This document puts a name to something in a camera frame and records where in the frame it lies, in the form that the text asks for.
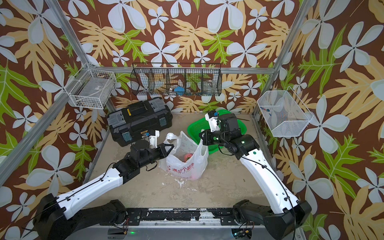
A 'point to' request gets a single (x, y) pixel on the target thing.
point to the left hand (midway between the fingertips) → (175, 144)
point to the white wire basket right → (286, 115)
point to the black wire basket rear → (200, 79)
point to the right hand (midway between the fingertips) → (198, 133)
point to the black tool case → (140, 120)
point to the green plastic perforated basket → (196, 125)
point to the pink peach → (187, 156)
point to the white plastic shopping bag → (195, 167)
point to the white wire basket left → (94, 88)
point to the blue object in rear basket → (179, 90)
